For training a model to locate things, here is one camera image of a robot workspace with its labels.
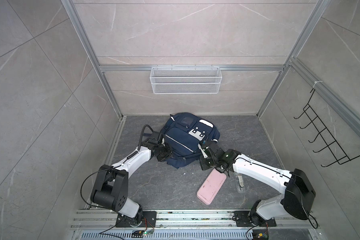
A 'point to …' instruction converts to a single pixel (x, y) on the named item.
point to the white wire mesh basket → (186, 80)
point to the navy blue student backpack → (184, 132)
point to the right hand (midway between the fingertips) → (200, 160)
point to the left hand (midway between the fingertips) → (174, 150)
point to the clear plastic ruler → (240, 187)
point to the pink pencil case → (211, 187)
